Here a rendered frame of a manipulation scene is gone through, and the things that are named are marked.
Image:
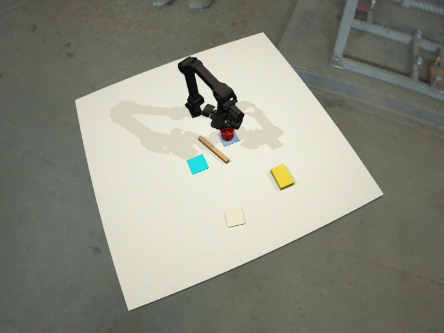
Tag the red cup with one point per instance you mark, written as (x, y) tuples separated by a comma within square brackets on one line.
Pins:
[(226, 136)]

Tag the tan wooden plank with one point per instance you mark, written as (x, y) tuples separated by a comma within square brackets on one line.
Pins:
[(213, 149)]

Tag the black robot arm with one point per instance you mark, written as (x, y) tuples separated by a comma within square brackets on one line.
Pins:
[(221, 92)]

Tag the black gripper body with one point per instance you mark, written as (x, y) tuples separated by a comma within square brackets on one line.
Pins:
[(208, 111)]

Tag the yellow rectangular block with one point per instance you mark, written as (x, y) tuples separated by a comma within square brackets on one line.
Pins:
[(281, 176)]

